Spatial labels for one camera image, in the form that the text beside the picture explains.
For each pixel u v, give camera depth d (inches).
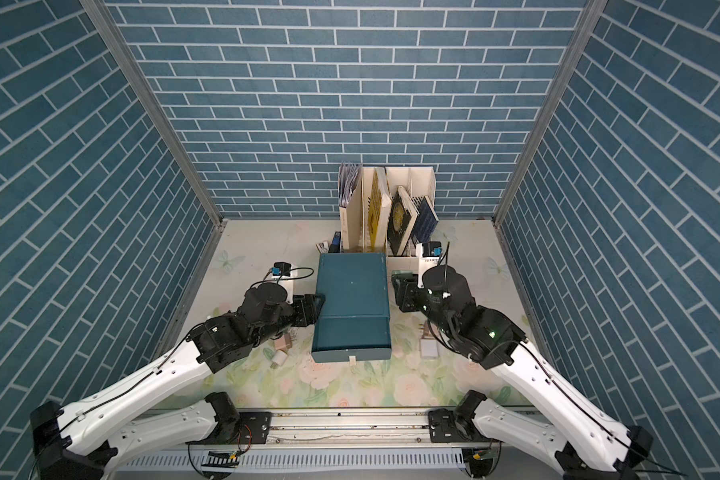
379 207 36.0
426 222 40.1
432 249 22.0
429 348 33.5
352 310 27.8
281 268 25.2
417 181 41.2
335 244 42.8
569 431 15.7
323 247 43.4
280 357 32.6
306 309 24.9
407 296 22.4
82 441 15.3
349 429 29.6
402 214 39.0
